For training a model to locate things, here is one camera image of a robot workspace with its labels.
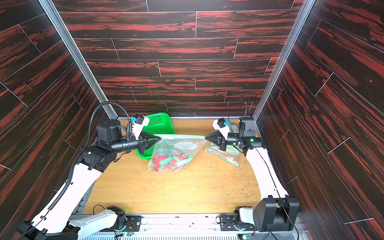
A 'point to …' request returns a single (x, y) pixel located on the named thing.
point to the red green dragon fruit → (174, 162)
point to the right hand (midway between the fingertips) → (210, 135)
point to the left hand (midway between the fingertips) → (160, 138)
